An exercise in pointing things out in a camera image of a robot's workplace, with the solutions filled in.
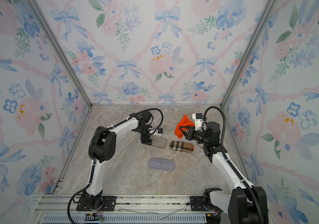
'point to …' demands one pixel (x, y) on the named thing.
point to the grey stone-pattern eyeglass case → (159, 141)
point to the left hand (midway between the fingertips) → (151, 136)
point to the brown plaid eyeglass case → (182, 146)
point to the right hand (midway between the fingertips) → (181, 127)
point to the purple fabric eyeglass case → (158, 163)
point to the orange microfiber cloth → (184, 121)
